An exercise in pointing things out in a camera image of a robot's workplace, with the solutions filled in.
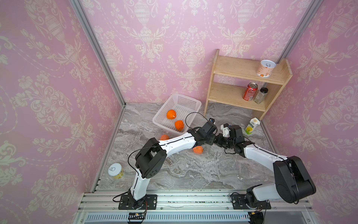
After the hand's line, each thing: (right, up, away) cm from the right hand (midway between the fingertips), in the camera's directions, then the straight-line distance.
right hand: (211, 138), depth 89 cm
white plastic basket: (-15, +21, +28) cm, 38 cm away
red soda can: (+25, +30, -1) cm, 39 cm away
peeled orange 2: (-21, +8, +10) cm, 24 cm away
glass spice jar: (+31, +26, -1) cm, 41 cm away
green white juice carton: (+29, +7, +6) cm, 31 cm away
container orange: (-8, -7, -1) cm, 11 cm away
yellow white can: (-57, -17, -9) cm, 60 cm away
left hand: (0, +1, 0) cm, 1 cm away
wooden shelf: (+17, +29, +9) cm, 35 cm away
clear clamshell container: (+17, -20, -5) cm, 27 cm away
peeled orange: (-27, +16, +17) cm, 35 cm away
